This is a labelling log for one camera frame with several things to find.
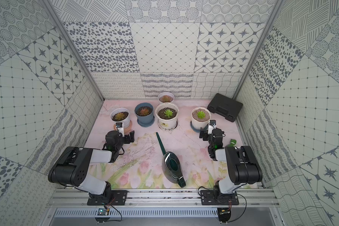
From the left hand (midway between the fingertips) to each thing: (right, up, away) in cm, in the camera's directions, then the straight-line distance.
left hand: (126, 129), depth 94 cm
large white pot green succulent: (+28, +11, +2) cm, 30 cm away
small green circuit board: (-3, -39, -24) cm, 46 cm away
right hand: (+57, 0, +1) cm, 57 cm away
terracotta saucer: (-1, -1, +4) cm, 4 cm away
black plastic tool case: (+73, +16, +15) cm, 77 cm away
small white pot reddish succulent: (+26, +23, +13) cm, 38 cm away
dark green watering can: (+31, -16, -23) cm, 42 cm away
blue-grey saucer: (+54, 0, +3) cm, 54 cm away
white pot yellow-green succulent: (-4, +10, +2) cm, 11 cm away
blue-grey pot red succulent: (+12, +12, +5) cm, 18 cm away
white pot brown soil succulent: (+51, +9, +1) cm, 52 cm away
